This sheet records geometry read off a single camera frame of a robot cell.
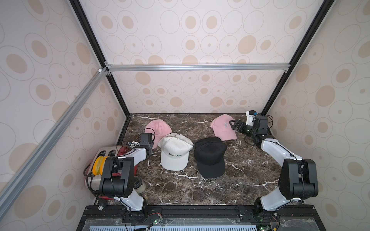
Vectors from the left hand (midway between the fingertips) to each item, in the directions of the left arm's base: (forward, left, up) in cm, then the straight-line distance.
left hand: (150, 143), depth 96 cm
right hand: (+6, -53, +14) cm, 55 cm away
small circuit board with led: (-43, -12, -3) cm, 44 cm away
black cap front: (-10, -38, +6) cm, 40 cm away
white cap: (-9, -18, +6) cm, 20 cm away
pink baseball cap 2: (+14, -50, -1) cm, 52 cm away
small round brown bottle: (-32, -3, -2) cm, 33 cm away
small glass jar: (-29, 0, +4) cm, 29 cm away
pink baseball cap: (+12, -5, +1) cm, 13 cm away
